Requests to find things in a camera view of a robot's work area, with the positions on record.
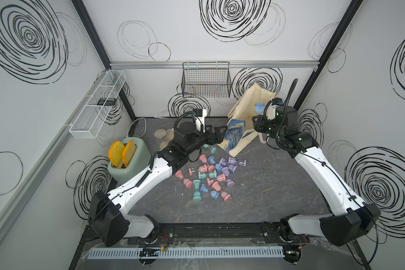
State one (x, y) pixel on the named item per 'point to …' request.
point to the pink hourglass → (203, 158)
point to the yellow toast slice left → (115, 153)
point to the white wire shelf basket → (98, 105)
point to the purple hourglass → (230, 183)
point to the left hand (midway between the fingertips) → (220, 127)
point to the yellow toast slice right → (128, 153)
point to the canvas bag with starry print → (239, 128)
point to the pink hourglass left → (187, 183)
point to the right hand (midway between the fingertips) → (258, 118)
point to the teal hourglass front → (196, 194)
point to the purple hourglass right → (243, 162)
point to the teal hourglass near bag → (213, 150)
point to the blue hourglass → (215, 194)
